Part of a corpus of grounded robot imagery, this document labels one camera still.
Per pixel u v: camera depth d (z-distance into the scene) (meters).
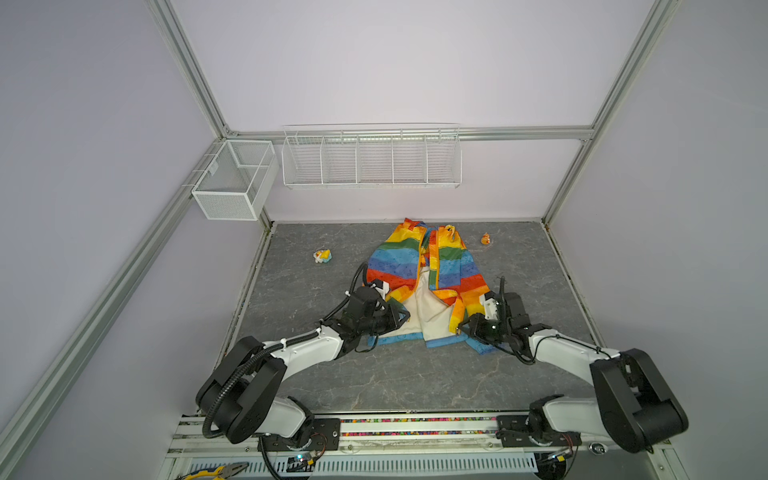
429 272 1.02
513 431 0.74
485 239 1.12
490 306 0.84
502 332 0.71
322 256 1.05
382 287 0.82
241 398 0.42
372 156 0.99
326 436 0.73
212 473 0.68
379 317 0.74
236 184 0.99
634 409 0.43
